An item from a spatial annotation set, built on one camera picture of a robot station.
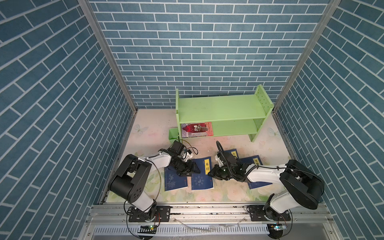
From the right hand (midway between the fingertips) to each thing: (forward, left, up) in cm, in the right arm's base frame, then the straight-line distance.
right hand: (206, 173), depth 84 cm
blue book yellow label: (-3, +2, -3) cm, 4 cm away
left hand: (0, +6, 0) cm, 6 cm away
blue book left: (-5, +18, -2) cm, 19 cm away
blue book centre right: (+17, -17, -3) cm, 24 cm away
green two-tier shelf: (+46, -16, +2) cm, 49 cm away
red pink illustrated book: (+23, +7, +11) cm, 26 cm away
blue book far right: (+12, -29, -2) cm, 32 cm away
